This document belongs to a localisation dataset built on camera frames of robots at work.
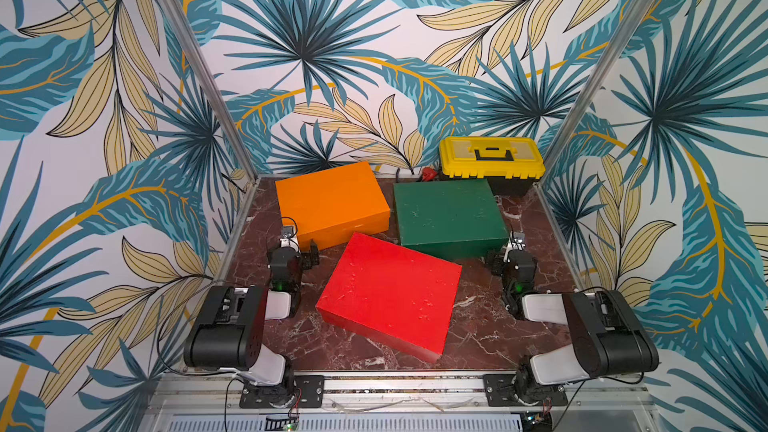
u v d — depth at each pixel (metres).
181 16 0.76
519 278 0.71
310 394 0.75
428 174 1.18
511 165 1.04
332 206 0.95
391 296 0.78
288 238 0.77
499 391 0.73
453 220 0.93
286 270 0.69
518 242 0.80
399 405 0.73
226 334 0.44
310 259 0.84
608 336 0.45
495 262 0.86
